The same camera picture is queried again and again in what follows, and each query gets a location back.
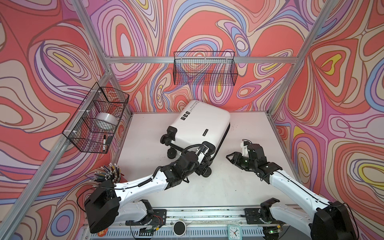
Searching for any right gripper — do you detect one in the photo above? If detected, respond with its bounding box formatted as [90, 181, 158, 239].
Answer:
[223, 150, 257, 171]

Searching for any black white suitcase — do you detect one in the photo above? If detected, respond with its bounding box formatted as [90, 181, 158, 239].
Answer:
[160, 100, 231, 178]

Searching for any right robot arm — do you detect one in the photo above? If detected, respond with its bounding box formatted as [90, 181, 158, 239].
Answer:
[226, 152, 358, 240]

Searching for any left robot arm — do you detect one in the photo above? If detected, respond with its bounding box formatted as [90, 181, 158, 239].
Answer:
[84, 151, 211, 234]

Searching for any small teal clock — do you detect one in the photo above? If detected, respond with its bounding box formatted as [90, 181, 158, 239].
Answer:
[228, 225, 243, 240]

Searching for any red pencil cup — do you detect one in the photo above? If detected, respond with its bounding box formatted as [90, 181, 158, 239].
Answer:
[91, 163, 124, 184]

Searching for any black marker pen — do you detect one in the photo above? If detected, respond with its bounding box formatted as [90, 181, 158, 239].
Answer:
[103, 135, 107, 153]

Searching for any silver tape roll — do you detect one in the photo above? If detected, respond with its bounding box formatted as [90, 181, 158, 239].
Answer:
[95, 113, 118, 131]

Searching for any red round sticker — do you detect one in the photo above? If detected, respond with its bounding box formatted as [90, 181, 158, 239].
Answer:
[97, 228, 108, 237]

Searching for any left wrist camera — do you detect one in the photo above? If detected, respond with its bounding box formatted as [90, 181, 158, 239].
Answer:
[192, 144, 210, 164]

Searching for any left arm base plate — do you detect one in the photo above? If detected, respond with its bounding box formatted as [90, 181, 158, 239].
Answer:
[125, 209, 167, 227]

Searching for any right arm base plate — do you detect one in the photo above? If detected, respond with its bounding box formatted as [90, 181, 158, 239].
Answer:
[242, 208, 286, 226]

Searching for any black wire basket back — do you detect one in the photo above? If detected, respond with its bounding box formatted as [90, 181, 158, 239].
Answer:
[173, 50, 238, 86]

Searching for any black wire basket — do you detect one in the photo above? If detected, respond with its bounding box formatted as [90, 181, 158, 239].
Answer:
[173, 50, 238, 86]
[62, 83, 130, 154]

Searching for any black wire basket left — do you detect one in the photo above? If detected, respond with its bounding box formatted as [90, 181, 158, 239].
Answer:
[62, 83, 130, 154]

